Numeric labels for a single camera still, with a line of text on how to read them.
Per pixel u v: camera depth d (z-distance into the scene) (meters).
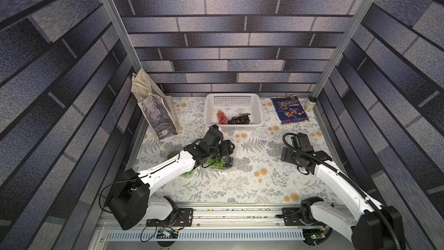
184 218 0.73
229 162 0.85
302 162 0.60
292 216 0.73
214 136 0.63
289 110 1.08
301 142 0.65
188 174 0.85
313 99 1.14
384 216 0.38
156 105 0.86
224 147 0.73
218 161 0.84
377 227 0.39
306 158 0.59
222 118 1.04
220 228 0.74
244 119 1.04
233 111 1.14
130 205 0.41
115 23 0.82
